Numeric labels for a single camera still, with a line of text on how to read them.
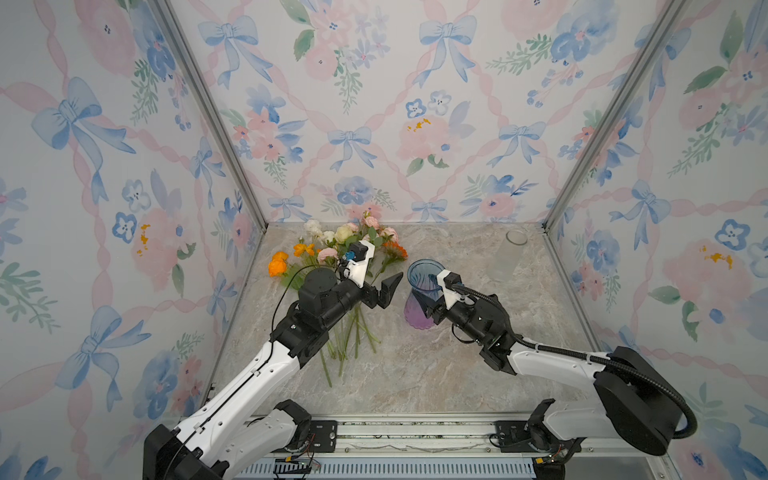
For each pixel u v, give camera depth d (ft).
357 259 1.86
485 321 2.01
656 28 2.36
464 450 2.40
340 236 3.61
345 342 2.95
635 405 1.38
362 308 2.09
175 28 2.32
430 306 2.31
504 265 3.46
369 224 3.72
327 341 1.83
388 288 1.96
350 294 1.98
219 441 1.31
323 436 2.44
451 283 2.10
